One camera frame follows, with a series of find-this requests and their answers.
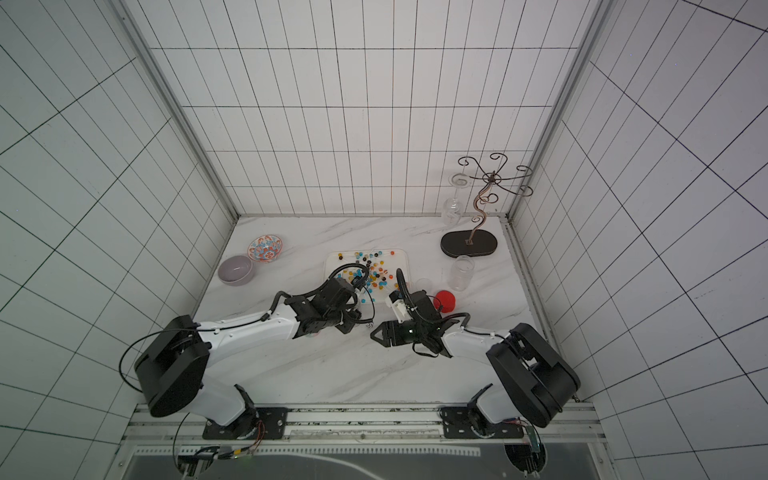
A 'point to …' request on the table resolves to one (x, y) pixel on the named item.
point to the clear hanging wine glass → (453, 208)
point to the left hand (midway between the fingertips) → (346, 314)
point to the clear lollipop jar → (462, 272)
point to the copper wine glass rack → (457, 244)
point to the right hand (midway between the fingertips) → (379, 327)
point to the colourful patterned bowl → (265, 248)
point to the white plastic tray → (335, 261)
